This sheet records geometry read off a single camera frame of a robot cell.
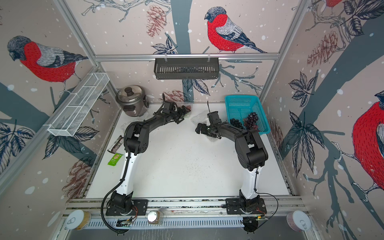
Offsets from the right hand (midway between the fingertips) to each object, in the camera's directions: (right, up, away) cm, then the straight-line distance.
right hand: (202, 129), depth 100 cm
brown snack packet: (-56, -10, -4) cm, 57 cm away
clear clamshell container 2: (0, +7, +12) cm, 14 cm away
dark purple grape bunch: (+34, +5, +1) cm, 34 cm away
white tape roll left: (-58, -38, -33) cm, 77 cm away
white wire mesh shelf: (-67, +7, -28) cm, 73 cm away
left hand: (-8, +13, +7) cm, 16 cm away
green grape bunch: (-10, +10, +7) cm, 16 cm away
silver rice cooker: (-47, +20, +1) cm, 51 cm away
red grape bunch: (-10, +16, +14) cm, 24 cm away
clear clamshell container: (-8, +17, +16) cm, 25 cm away
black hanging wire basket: (-11, +44, +7) cm, 46 cm away
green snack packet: (-54, -18, -10) cm, 58 cm away
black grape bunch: (+25, +4, +4) cm, 26 cm away
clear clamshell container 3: (-57, +1, +7) cm, 57 cm away
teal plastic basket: (+32, +16, +18) cm, 40 cm away
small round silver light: (-22, -34, -37) cm, 55 cm away
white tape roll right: (+42, -38, -34) cm, 66 cm away
